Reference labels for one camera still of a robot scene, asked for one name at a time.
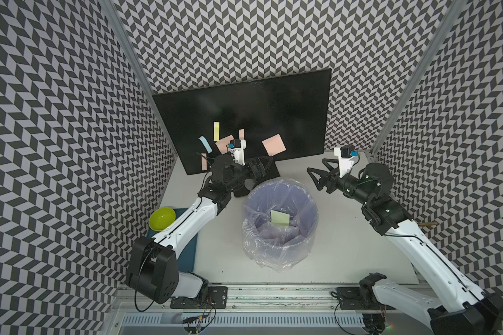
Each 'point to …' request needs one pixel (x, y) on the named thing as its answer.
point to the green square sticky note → (280, 218)
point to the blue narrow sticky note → (206, 144)
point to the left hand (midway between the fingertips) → (265, 160)
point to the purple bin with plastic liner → (272, 246)
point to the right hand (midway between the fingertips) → (315, 169)
